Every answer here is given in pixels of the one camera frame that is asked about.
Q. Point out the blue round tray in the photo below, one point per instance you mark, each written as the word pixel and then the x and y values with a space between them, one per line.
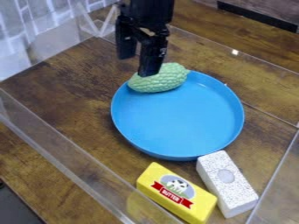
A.
pixel 180 124

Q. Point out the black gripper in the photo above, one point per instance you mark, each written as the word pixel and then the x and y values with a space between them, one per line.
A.
pixel 149 14

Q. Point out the white sheer curtain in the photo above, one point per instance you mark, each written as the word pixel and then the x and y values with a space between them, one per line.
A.
pixel 38 28

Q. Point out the yellow butter block toy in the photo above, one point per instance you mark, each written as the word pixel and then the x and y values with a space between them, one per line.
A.
pixel 176 194

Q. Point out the white speckled block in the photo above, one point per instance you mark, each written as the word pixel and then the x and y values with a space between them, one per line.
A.
pixel 225 182

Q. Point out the clear acrylic enclosure wall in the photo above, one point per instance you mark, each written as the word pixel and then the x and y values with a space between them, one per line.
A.
pixel 65 161

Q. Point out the green bumpy gourd toy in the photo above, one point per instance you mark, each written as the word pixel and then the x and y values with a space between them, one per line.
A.
pixel 169 78

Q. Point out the black baseboard strip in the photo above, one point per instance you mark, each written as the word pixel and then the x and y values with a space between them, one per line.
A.
pixel 277 23

